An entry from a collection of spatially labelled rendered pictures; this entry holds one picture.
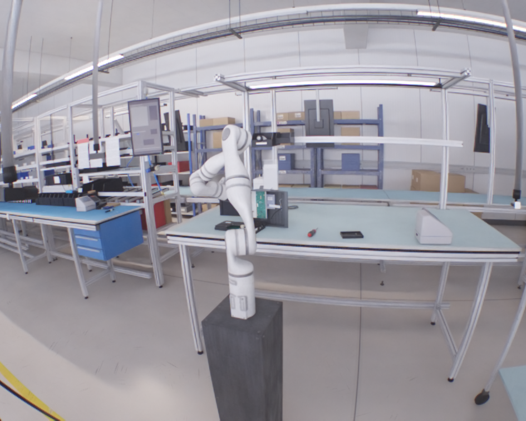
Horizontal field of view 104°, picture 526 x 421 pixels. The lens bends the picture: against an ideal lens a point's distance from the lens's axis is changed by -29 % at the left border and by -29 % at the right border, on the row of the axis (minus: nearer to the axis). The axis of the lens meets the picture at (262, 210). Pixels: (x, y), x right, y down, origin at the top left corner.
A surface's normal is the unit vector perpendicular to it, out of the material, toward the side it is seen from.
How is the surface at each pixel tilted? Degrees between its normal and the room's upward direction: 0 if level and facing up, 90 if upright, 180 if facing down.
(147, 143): 101
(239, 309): 90
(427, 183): 90
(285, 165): 90
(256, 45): 90
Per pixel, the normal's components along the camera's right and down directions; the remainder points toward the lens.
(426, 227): -0.26, 0.22
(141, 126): 0.13, 0.40
